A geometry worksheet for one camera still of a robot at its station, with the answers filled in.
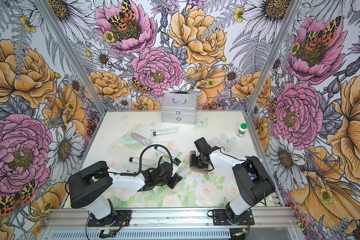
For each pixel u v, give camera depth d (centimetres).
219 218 74
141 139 106
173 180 77
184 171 89
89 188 45
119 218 74
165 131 108
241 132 102
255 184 45
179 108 111
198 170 88
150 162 93
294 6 72
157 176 68
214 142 102
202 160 76
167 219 76
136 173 61
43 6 70
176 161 79
